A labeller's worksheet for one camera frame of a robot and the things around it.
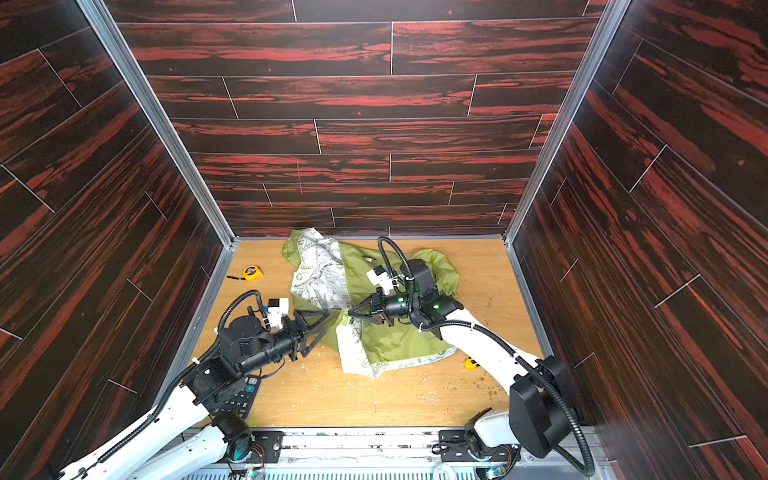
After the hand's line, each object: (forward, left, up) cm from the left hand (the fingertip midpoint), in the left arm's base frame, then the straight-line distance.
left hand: (330, 324), depth 68 cm
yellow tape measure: (+33, +37, -24) cm, 55 cm away
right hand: (+5, -4, -2) cm, 7 cm away
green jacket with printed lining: (+27, +7, -19) cm, 34 cm away
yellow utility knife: (+1, -38, -24) cm, 45 cm away
